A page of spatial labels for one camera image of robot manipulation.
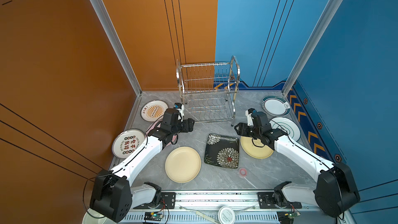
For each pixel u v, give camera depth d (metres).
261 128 0.64
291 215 0.70
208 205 0.74
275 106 1.12
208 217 0.70
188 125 0.73
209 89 0.81
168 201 0.74
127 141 0.94
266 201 0.72
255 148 0.74
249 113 0.78
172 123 0.64
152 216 0.71
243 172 0.81
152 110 1.09
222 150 0.89
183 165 0.84
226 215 0.65
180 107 0.74
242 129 0.75
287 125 1.00
